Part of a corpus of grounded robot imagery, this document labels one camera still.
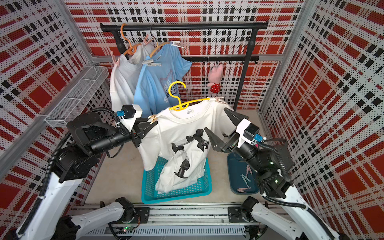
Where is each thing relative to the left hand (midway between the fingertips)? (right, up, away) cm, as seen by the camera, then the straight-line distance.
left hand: (157, 120), depth 53 cm
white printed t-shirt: (+4, -12, +17) cm, 22 cm away
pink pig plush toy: (+25, +30, +40) cm, 56 cm away
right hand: (+22, 0, -6) cm, 23 cm away
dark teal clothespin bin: (+41, -33, +32) cm, 61 cm away
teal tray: (+16, -36, +31) cm, 50 cm away
